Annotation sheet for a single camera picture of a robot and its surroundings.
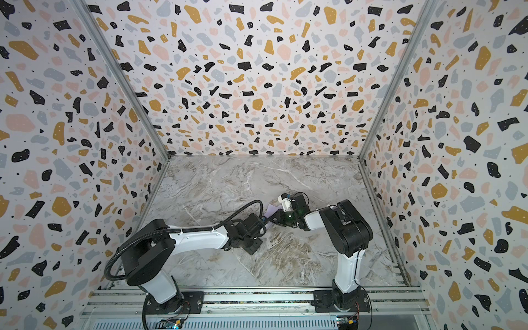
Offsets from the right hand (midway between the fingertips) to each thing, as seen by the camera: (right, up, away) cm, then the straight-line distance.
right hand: (267, 215), depth 94 cm
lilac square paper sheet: (+1, +2, +3) cm, 4 cm away
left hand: (-4, -9, -7) cm, 12 cm away
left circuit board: (-32, -32, -24) cm, 52 cm away
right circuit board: (+29, -33, -23) cm, 49 cm away
